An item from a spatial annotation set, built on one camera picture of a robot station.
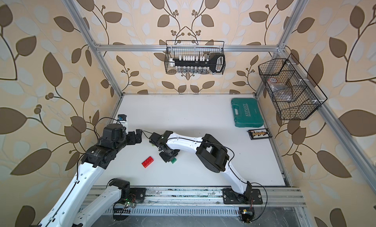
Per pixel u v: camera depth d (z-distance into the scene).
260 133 0.96
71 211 0.40
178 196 0.75
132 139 0.67
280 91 0.69
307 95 0.66
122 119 0.65
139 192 0.76
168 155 0.77
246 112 1.02
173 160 0.84
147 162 0.85
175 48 0.91
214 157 0.52
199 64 0.84
